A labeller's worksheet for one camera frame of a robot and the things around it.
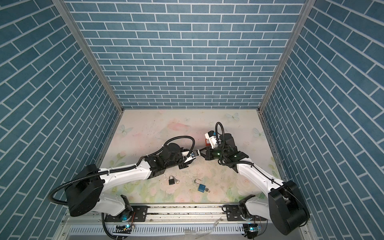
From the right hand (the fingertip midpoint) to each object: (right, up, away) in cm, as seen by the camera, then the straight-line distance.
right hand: (196, 151), depth 79 cm
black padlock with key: (-14, -17, +5) cm, 23 cm away
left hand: (-1, -1, +2) cm, 3 cm away
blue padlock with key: (+3, -21, +2) cm, 21 cm away
